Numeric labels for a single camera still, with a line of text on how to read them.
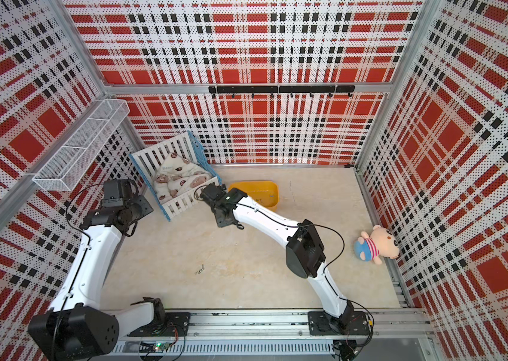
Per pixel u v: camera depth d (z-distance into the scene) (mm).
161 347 690
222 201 615
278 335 730
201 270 854
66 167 703
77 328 383
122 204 574
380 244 836
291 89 887
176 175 1149
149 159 1037
